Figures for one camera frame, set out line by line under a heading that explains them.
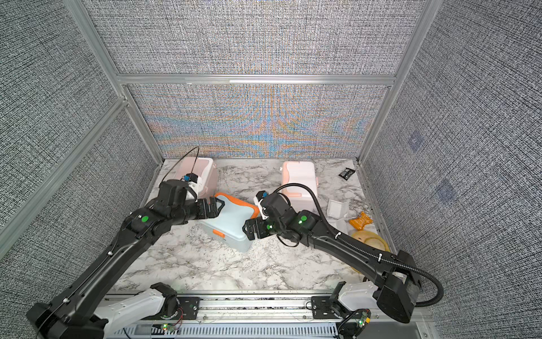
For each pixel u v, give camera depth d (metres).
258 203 0.68
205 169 0.94
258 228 0.64
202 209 0.63
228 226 0.78
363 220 0.95
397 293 0.38
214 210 0.64
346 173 1.12
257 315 0.73
